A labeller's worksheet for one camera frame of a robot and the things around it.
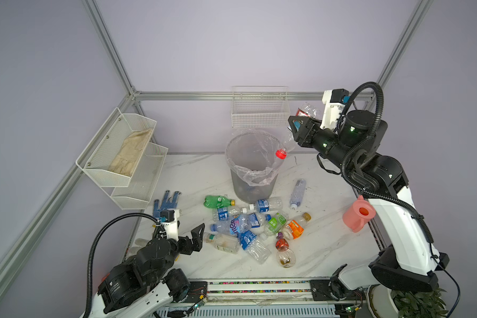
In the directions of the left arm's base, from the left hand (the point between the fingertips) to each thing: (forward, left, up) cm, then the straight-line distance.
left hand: (191, 226), depth 65 cm
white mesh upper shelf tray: (+27, +35, +6) cm, 45 cm away
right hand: (+17, -30, +32) cm, 47 cm away
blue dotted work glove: (+23, +20, -24) cm, 39 cm away
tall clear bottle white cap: (+29, -46, -23) cm, 59 cm away
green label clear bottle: (+9, -32, -19) cm, 38 cm away
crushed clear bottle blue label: (+2, -21, -20) cm, 29 cm away
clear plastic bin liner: (+41, -22, -7) cm, 47 cm away
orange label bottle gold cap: (+8, -40, -21) cm, 46 cm away
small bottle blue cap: (+13, -24, -22) cm, 35 cm away
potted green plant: (-21, -70, -6) cm, 73 cm away
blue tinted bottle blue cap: (+7, -15, -15) cm, 23 cm away
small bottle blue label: (+14, -8, -18) cm, 24 cm away
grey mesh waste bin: (+27, -23, -22) cm, 41 cm away
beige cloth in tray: (+31, +29, +5) cm, 43 cm away
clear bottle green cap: (+2, -12, -23) cm, 26 cm away
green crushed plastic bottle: (+23, -5, -22) cm, 33 cm away
